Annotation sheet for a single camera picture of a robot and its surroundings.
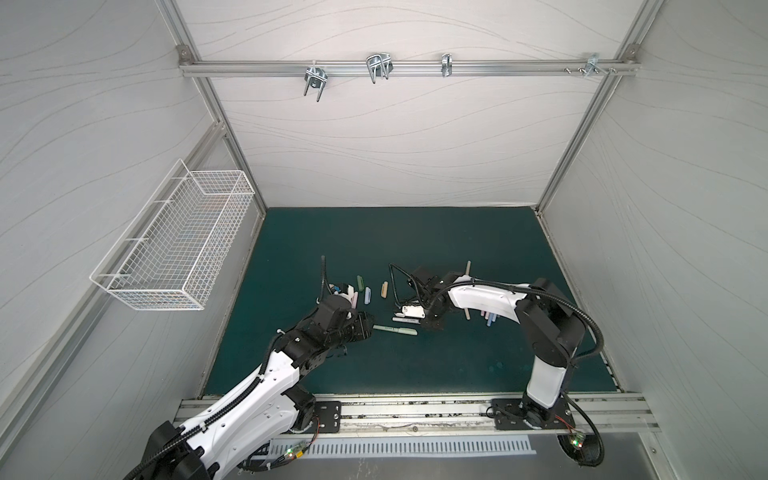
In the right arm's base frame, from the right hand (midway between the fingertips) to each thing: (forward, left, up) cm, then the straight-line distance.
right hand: (430, 308), depth 92 cm
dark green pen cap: (+8, +23, 0) cm, 25 cm away
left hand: (-8, +16, +10) cm, 21 cm away
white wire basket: (-3, +63, +32) cm, 71 cm away
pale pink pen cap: (+2, +24, 0) cm, 25 cm away
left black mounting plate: (-31, +26, 0) cm, 40 cm away
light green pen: (-7, +7, -1) cm, 10 cm away
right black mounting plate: (-28, -21, 0) cm, 35 cm away
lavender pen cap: (+3, +20, 0) cm, 21 cm away
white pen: (-4, +7, 0) cm, 8 cm away
